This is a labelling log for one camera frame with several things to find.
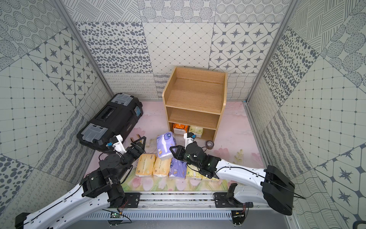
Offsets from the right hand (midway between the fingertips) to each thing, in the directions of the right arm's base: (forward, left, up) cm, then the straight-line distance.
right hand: (171, 149), depth 76 cm
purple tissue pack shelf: (+4, +4, +2) cm, 6 cm away
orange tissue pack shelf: (-4, +16, -12) cm, 21 cm away
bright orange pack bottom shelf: (+19, -3, -9) cm, 21 cm away
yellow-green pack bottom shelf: (+19, -14, -10) cm, 26 cm away
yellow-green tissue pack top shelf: (-8, -12, -11) cm, 18 cm away
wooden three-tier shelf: (+25, -13, +16) cm, 32 cm away
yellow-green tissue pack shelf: (-11, -23, -12) cm, 28 cm away
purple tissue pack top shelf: (-6, -3, -13) cm, 14 cm away
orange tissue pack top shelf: (-6, +6, -11) cm, 14 cm away
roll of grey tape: (+11, -23, -15) cm, 29 cm away
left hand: (0, +13, +12) cm, 17 cm away
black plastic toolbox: (+20, +37, +2) cm, 42 cm away
